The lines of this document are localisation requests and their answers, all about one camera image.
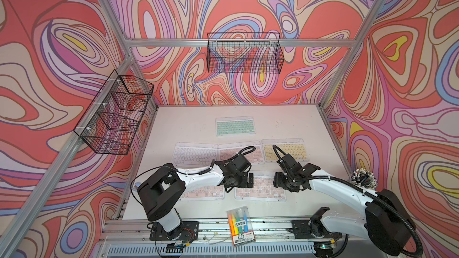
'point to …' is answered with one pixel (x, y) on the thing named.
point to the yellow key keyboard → (295, 147)
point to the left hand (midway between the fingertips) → (249, 185)
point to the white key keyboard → (194, 154)
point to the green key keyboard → (235, 126)
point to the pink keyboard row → (228, 151)
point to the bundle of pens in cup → (364, 178)
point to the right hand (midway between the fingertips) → (281, 189)
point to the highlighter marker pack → (240, 226)
